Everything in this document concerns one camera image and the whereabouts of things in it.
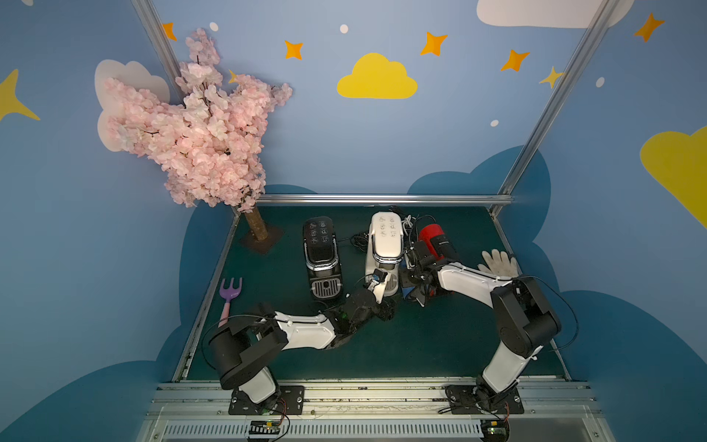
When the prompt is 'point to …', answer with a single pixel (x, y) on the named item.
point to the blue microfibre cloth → (407, 290)
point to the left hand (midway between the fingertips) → (393, 286)
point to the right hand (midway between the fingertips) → (410, 272)
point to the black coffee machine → (321, 254)
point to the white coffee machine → (386, 249)
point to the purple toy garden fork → (228, 294)
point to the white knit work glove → (499, 264)
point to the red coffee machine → (428, 232)
